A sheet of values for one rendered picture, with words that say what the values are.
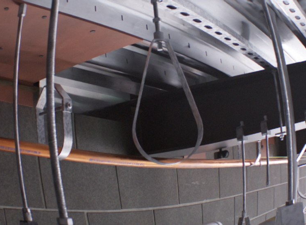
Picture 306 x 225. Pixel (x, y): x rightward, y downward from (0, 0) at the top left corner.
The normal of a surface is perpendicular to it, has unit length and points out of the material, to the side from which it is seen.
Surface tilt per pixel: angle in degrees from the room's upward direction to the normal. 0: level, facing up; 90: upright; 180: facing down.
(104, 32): 180
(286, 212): 57
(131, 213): 90
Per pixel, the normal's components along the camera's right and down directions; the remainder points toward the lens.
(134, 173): 0.83, -0.18
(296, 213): -0.14, -0.69
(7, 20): 0.09, 0.97
